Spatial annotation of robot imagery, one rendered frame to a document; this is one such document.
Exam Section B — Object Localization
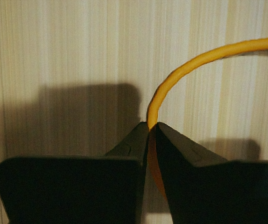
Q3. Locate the orange cable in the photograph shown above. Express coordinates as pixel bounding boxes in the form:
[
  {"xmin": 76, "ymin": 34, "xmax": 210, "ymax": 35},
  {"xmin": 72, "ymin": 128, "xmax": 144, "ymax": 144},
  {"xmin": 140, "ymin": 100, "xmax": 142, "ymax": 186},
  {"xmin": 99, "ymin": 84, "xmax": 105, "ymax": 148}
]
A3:
[{"xmin": 147, "ymin": 38, "xmax": 268, "ymax": 202}]

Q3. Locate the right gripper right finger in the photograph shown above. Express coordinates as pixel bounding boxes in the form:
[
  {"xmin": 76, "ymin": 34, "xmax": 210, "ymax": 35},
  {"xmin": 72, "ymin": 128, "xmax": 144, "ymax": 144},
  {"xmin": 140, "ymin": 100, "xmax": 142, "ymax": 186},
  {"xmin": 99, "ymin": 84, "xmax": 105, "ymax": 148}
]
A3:
[{"xmin": 156, "ymin": 122, "xmax": 268, "ymax": 224}]

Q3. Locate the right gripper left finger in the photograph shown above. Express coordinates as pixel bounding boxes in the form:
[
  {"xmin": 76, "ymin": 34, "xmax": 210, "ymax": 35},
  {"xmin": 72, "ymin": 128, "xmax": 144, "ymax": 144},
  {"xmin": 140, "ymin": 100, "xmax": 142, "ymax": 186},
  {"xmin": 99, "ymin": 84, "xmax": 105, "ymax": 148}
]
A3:
[{"xmin": 0, "ymin": 122, "xmax": 149, "ymax": 224}]

